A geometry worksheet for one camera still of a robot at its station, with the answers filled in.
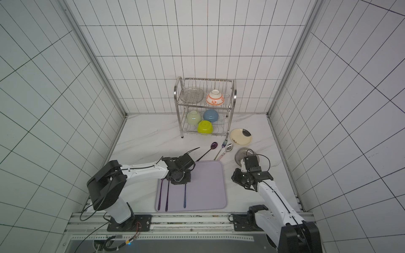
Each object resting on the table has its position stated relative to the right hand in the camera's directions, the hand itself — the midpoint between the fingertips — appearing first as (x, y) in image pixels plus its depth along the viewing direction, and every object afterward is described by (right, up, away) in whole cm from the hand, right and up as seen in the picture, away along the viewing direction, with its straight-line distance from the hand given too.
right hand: (228, 176), depth 84 cm
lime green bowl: (-13, +27, +16) cm, 34 cm away
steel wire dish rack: (-13, +39, +1) cm, 41 cm away
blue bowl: (-8, +35, +25) cm, 44 cm away
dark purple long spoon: (-7, +14, +16) cm, 23 cm away
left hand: (-24, -4, +1) cm, 25 cm away
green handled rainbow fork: (0, +15, +17) cm, 23 cm away
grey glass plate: (+11, +11, +13) cm, 20 cm away
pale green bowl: (-21, +33, +22) cm, 45 cm away
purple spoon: (-33, -11, -5) cm, 35 cm away
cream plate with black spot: (+13, +20, +22) cm, 33 cm away
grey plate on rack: (-21, +46, +8) cm, 51 cm away
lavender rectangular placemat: (-12, -7, -2) cm, 14 cm away
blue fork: (-23, -9, -5) cm, 25 cm away
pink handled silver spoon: (+2, +14, +15) cm, 20 cm away
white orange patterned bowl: (-7, +43, +1) cm, 44 cm away
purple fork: (-37, -10, -4) cm, 38 cm away
